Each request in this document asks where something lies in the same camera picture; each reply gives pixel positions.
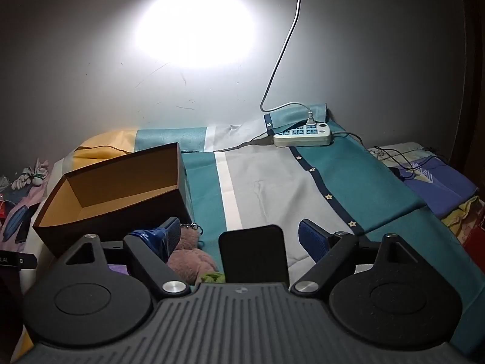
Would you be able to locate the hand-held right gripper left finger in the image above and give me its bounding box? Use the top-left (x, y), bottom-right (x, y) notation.
top-left (53, 217), bottom-right (191, 299)

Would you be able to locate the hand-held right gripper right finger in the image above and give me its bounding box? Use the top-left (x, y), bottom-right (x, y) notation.
top-left (290, 219), bottom-right (423, 297)

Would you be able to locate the pink teddy bear keychain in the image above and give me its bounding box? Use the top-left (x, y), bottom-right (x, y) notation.
top-left (167, 223), bottom-right (219, 286)

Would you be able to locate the brown cardboard box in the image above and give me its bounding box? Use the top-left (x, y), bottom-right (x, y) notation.
top-left (33, 142), bottom-right (196, 258)

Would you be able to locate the pink printed blanket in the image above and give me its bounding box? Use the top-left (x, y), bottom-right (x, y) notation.
top-left (0, 159), bottom-right (54, 253)

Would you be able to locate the black flat rectangular object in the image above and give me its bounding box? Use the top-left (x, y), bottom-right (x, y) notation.
top-left (219, 225), bottom-right (289, 285)

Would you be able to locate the teal striped bed sheet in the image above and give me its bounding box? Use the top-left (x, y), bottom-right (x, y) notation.
top-left (11, 102), bottom-right (485, 364)

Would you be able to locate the white cloth flower bundle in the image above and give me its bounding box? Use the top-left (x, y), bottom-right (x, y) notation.
top-left (11, 158), bottom-right (52, 191)

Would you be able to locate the white power strip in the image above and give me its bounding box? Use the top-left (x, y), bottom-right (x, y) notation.
top-left (273, 121), bottom-right (335, 148)

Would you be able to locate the purple blue printed cloth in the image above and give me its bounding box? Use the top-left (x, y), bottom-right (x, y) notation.
top-left (394, 155), bottom-right (479, 219)

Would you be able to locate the red bag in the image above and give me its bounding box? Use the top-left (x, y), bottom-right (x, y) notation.
top-left (461, 199), bottom-right (485, 261)

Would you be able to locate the thin black cable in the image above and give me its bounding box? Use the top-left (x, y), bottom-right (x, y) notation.
top-left (333, 132), bottom-right (450, 183)

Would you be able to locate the white power cable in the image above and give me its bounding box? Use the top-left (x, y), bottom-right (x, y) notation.
top-left (260, 0), bottom-right (316, 126)

